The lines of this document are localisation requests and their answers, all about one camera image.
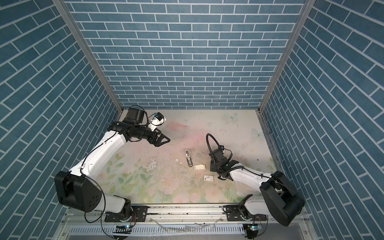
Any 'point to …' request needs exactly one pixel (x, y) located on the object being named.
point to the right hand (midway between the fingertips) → (212, 162)
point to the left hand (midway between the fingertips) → (164, 135)
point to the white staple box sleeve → (208, 178)
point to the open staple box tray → (199, 167)
